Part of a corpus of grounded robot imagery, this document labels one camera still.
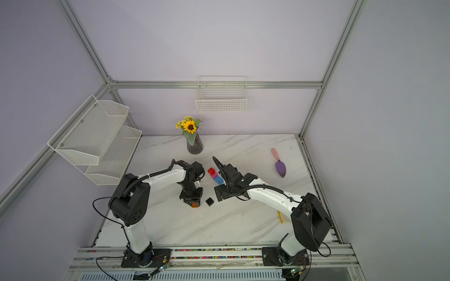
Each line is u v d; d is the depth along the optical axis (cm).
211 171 96
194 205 86
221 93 95
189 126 93
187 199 79
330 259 75
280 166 103
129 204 48
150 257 70
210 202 88
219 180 97
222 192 75
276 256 73
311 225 43
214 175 96
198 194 80
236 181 62
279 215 86
